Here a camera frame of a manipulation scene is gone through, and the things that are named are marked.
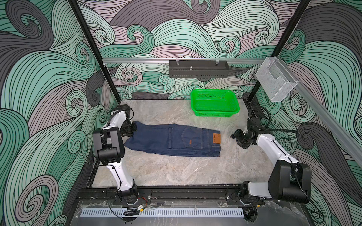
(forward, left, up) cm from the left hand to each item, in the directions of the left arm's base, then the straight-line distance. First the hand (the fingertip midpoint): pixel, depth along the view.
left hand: (132, 134), depth 91 cm
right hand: (-3, -67, +3) cm, 67 cm away
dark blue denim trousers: (0, -27, -5) cm, 28 cm away
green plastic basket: (+36, -62, -6) cm, 72 cm away
